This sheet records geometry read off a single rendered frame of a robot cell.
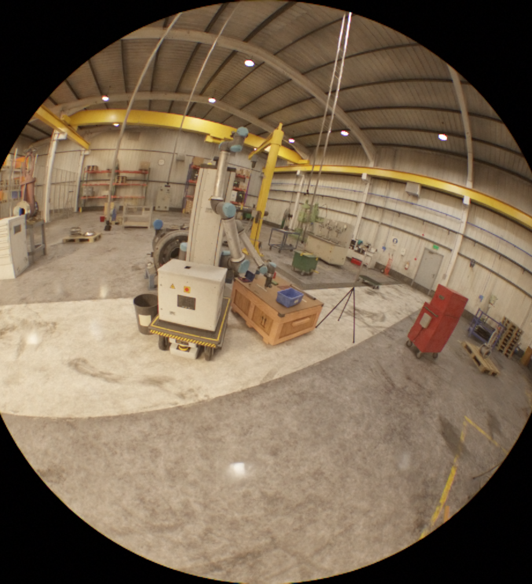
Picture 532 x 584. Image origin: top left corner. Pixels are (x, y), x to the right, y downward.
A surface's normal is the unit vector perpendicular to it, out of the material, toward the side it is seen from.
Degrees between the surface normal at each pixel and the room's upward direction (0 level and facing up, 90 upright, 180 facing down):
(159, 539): 0
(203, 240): 90
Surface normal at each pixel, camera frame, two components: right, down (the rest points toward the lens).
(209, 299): 0.03, 0.40
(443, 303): -0.98, -0.18
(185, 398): 0.22, -0.90
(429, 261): -0.82, 0.05
